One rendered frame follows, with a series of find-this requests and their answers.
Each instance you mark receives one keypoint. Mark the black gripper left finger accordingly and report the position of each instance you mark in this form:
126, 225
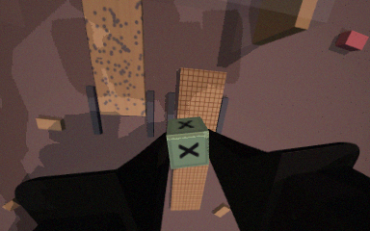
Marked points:
136, 191

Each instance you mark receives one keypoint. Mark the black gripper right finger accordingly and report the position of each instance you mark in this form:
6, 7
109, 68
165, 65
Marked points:
252, 179

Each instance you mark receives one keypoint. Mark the orange strip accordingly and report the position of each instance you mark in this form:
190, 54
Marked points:
200, 94

